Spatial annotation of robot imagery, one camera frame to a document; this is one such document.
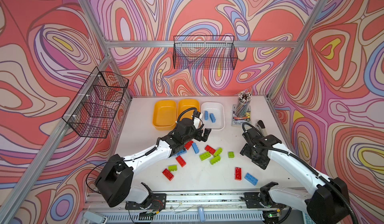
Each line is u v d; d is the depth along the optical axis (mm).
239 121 1028
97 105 690
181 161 862
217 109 1083
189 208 726
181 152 898
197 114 690
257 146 573
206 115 1072
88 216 680
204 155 881
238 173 813
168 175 806
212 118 1044
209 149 904
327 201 388
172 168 862
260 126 977
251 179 795
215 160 856
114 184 416
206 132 721
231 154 882
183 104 1098
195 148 907
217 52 974
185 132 620
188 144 911
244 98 922
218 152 885
